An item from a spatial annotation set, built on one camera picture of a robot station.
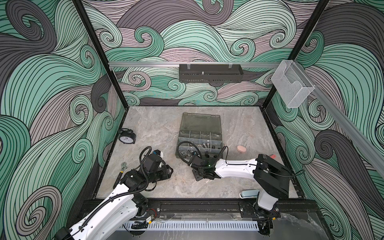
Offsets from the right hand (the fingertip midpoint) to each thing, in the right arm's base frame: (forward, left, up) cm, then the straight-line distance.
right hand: (197, 173), depth 86 cm
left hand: (-2, +14, +10) cm, 17 cm away
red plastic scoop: (+11, -48, +1) cm, 50 cm away
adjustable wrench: (+3, +44, +2) cm, 44 cm away
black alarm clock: (+19, +44, +9) cm, 49 cm away
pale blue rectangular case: (-12, -26, +5) cm, 29 cm away
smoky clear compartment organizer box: (+32, -6, -1) cm, 32 cm away
